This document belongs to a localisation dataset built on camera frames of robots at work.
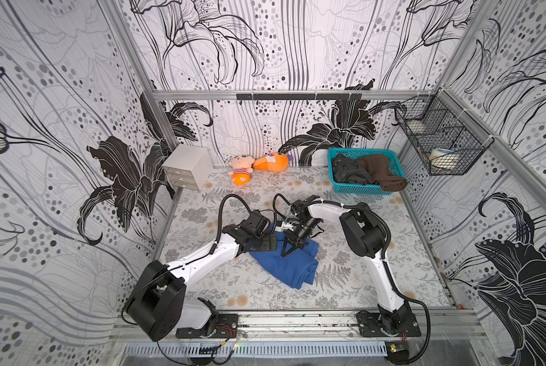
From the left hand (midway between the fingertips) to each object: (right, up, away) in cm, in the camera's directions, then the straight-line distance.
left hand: (266, 247), depth 86 cm
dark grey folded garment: (+35, +31, +13) cm, 48 cm away
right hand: (+9, -3, +3) cm, 10 cm away
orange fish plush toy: (+2, +35, +24) cm, 43 cm away
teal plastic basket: (+36, +22, +18) cm, 46 cm away
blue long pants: (+12, -5, -7) cm, 15 cm away
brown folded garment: (+50, +32, +14) cm, 61 cm away
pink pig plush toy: (-14, +34, +26) cm, 45 cm away
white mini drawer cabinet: (-35, +33, +16) cm, 51 cm away
